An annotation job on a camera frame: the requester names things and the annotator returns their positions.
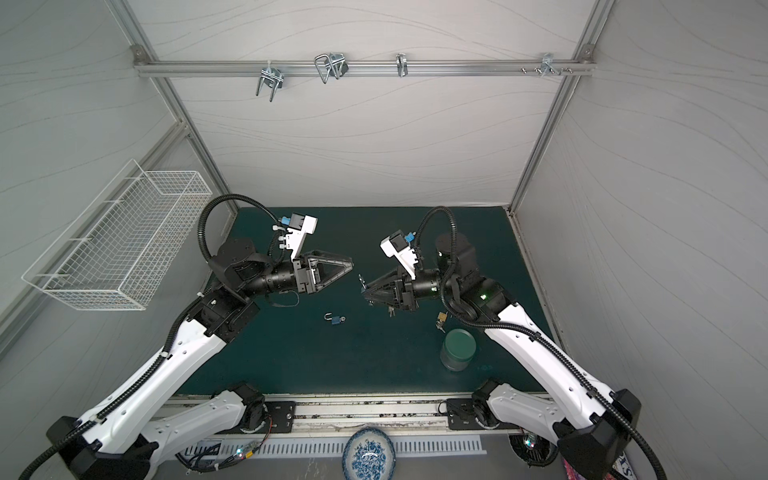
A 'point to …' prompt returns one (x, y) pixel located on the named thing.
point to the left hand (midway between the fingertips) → (354, 264)
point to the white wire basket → (116, 258)
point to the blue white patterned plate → (368, 455)
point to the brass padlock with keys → (442, 317)
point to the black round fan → (532, 450)
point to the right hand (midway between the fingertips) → (371, 283)
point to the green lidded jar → (458, 348)
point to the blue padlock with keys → (362, 280)
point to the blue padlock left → (335, 319)
